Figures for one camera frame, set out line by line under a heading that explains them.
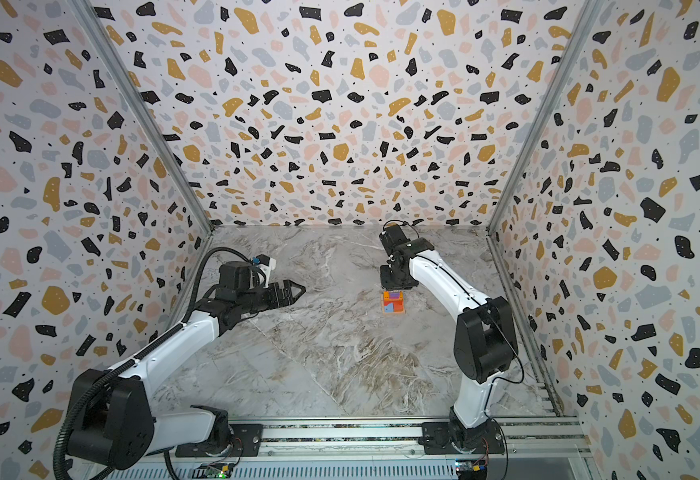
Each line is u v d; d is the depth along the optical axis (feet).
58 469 1.13
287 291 2.49
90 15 2.28
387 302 3.18
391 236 2.35
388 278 2.64
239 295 2.21
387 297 3.12
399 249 2.11
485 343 1.57
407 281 2.61
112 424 1.30
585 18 2.36
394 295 3.05
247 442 2.40
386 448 2.40
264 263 2.55
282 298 2.50
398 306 3.18
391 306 3.18
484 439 2.24
